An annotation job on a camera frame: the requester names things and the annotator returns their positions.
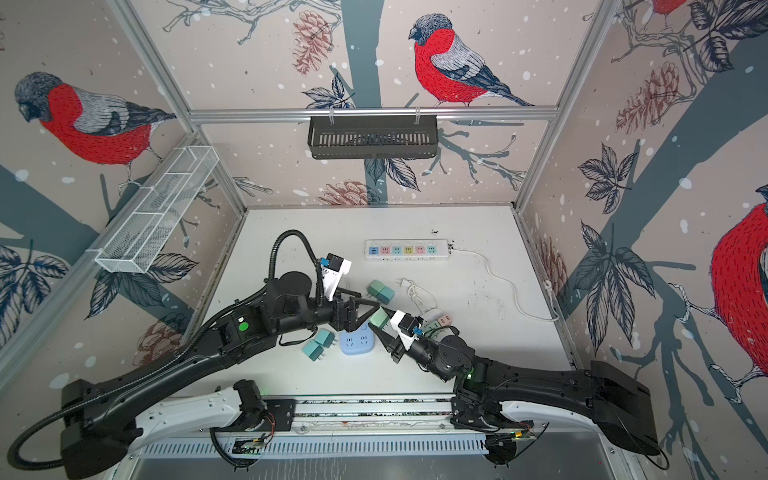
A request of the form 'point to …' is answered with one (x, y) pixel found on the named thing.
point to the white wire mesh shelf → (137, 243)
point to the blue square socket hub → (357, 341)
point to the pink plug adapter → (445, 320)
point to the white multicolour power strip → (406, 250)
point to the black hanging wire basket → (372, 137)
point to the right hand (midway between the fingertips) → (373, 320)
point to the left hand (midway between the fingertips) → (370, 305)
